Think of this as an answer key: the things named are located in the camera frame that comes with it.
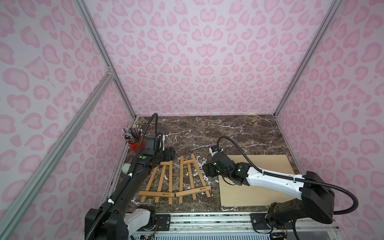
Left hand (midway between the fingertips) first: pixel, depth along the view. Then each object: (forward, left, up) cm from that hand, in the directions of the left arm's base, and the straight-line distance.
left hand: (170, 150), depth 83 cm
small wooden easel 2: (-19, -13, -10) cm, 25 cm away
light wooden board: (-19, -34, -16) cm, 42 cm away
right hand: (-7, -21, -5) cm, 23 cm away
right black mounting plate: (-32, -45, -14) cm, 57 cm away
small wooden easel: (-20, -1, -11) cm, 23 cm away
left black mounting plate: (-32, +1, -14) cm, 35 cm away
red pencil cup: (+7, +23, -6) cm, 25 cm away
